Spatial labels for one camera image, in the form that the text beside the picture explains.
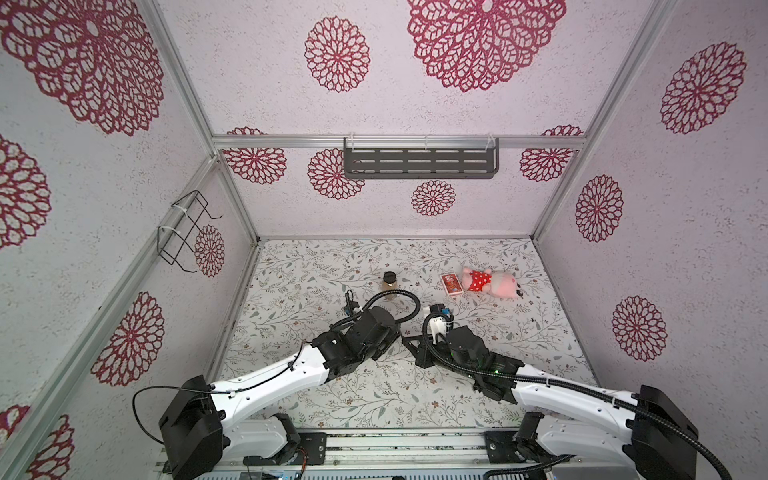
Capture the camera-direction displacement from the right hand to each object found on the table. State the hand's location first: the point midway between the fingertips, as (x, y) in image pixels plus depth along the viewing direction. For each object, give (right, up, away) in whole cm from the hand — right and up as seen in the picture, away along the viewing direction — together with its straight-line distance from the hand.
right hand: (402, 337), depth 75 cm
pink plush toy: (+34, +12, +25) cm, 43 cm away
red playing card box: (+19, +12, +30) cm, 37 cm away
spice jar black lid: (-3, +12, +22) cm, 26 cm away
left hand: (0, +1, +3) cm, 3 cm away
